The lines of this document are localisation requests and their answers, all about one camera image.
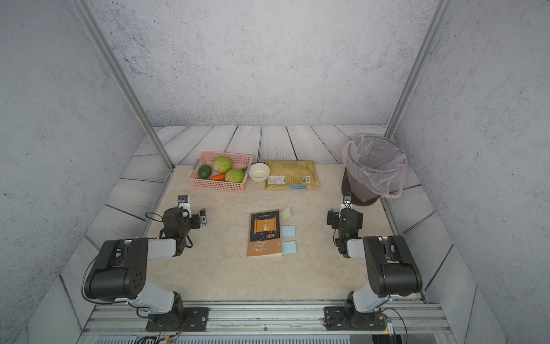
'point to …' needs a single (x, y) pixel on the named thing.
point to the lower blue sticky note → (288, 247)
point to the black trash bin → (346, 188)
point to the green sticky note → (285, 214)
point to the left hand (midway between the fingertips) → (196, 208)
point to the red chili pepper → (218, 177)
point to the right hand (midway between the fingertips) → (346, 209)
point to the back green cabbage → (222, 164)
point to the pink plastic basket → (238, 161)
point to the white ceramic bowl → (259, 172)
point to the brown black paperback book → (264, 233)
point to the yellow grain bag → (287, 174)
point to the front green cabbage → (234, 175)
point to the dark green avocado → (205, 171)
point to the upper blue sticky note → (288, 230)
